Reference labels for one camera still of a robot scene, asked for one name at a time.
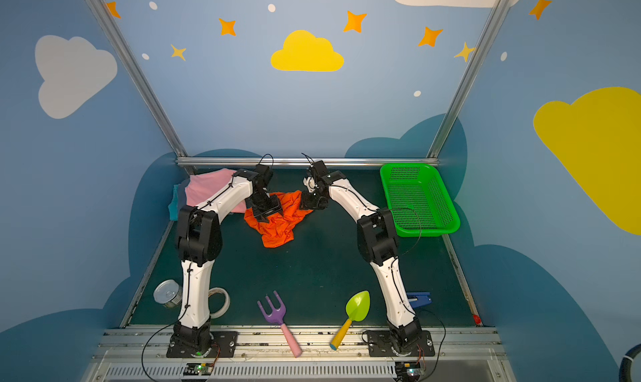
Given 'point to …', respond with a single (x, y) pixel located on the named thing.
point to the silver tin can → (168, 293)
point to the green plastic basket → (421, 203)
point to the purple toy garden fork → (278, 316)
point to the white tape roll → (224, 309)
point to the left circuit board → (198, 369)
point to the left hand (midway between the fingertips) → (280, 215)
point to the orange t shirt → (279, 231)
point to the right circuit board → (407, 369)
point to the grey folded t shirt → (182, 193)
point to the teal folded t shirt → (174, 205)
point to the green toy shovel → (356, 307)
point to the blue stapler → (419, 299)
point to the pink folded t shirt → (201, 188)
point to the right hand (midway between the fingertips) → (306, 204)
